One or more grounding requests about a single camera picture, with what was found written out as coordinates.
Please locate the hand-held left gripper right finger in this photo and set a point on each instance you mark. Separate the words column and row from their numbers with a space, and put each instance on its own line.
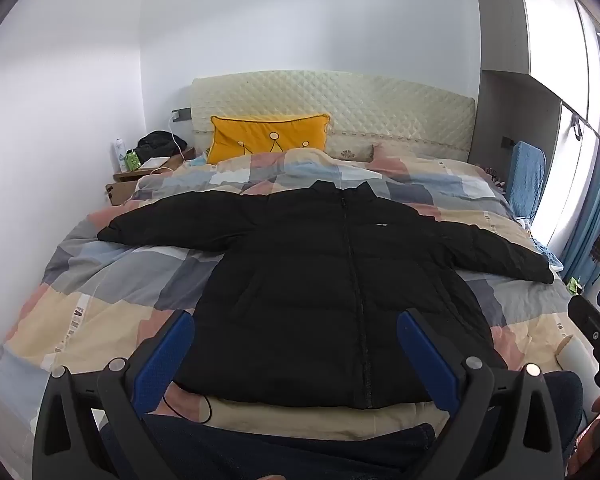
column 427, row 360

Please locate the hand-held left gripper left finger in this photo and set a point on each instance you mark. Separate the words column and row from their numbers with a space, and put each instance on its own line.
column 162, row 360

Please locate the black puffer jacket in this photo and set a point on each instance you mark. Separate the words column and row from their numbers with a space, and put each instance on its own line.
column 300, row 285

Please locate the person's right hand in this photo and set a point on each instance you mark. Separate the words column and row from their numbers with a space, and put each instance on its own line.
column 586, row 452

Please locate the green packet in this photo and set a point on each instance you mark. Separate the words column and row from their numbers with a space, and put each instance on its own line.
column 575, row 286

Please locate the white cylinder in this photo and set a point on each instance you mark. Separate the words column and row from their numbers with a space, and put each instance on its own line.
column 575, row 357

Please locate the person's right leg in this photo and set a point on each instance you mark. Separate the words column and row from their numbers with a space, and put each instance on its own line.
column 565, row 400

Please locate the person's leg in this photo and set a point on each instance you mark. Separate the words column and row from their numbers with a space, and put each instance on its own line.
column 280, row 452
column 565, row 400

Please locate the blue curtain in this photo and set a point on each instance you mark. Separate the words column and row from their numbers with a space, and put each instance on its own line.
column 587, row 220

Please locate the patchwork quilt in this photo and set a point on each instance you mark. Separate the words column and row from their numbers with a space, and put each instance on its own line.
column 105, row 280

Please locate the person's left leg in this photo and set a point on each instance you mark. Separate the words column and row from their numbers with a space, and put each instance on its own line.
column 280, row 452

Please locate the white book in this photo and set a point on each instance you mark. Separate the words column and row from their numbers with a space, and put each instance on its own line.
column 155, row 162

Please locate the blue face mask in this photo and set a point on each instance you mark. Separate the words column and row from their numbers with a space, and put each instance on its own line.
column 197, row 162

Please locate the green box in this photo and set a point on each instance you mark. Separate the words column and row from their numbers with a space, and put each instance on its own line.
column 131, row 160

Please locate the wooden nightstand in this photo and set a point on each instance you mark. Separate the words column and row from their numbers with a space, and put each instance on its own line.
column 180, row 157

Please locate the white bottle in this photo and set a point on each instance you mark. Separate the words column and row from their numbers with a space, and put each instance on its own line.
column 118, row 152

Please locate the black bag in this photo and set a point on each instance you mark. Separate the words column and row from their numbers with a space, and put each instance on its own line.
column 157, row 142

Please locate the cream flower pillow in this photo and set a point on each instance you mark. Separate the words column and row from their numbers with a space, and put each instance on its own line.
column 350, row 152

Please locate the yellow crown pillow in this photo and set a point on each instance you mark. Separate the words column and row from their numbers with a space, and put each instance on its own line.
column 250, row 137

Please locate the cream quilted headboard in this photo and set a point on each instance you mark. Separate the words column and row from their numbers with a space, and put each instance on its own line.
column 380, row 105

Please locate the grey built-in wardrobe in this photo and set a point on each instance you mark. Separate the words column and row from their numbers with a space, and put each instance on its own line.
column 500, row 20

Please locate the wall switch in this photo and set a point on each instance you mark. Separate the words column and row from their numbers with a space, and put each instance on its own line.
column 508, row 142

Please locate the wall socket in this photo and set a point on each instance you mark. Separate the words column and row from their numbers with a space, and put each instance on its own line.
column 182, row 111

